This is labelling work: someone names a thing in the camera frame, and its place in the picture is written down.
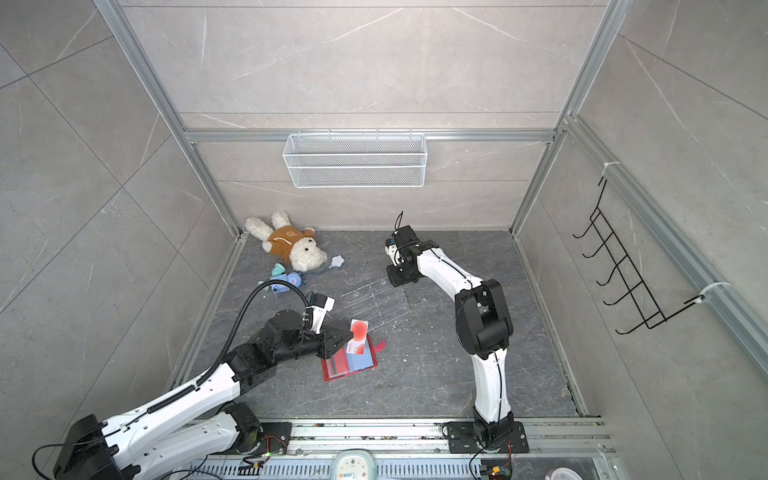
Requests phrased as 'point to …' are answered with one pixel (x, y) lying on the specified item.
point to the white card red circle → (360, 330)
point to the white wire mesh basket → (350, 161)
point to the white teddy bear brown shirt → (288, 242)
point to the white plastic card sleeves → (358, 362)
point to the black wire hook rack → (638, 289)
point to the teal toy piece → (278, 269)
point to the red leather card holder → (342, 364)
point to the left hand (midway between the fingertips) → (353, 330)
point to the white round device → (353, 465)
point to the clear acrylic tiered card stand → (376, 304)
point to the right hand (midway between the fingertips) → (397, 275)
